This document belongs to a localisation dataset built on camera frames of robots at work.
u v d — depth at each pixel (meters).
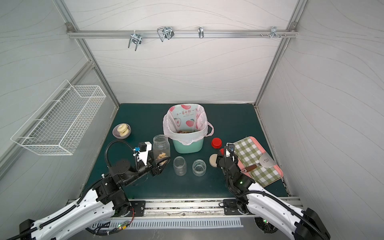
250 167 0.86
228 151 0.71
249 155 0.93
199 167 0.86
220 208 0.75
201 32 0.78
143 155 0.59
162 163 0.63
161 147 0.62
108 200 0.52
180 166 0.77
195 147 0.87
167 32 0.76
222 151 0.77
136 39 0.80
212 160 0.90
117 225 0.70
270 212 0.50
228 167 0.59
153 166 0.60
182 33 0.78
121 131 0.98
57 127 0.68
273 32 0.76
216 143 0.96
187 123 0.93
